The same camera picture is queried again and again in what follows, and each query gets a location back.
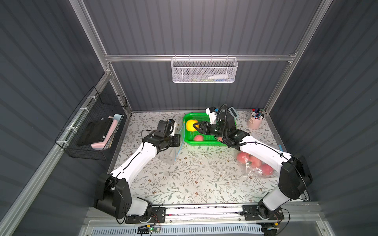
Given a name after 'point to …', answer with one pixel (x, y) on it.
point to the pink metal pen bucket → (254, 124)
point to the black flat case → (95, 132)
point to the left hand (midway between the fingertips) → (181, 140)
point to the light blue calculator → (233, 112)
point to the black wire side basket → (96, 106)
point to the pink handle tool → (100, 146)
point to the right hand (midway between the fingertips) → (195, 127)
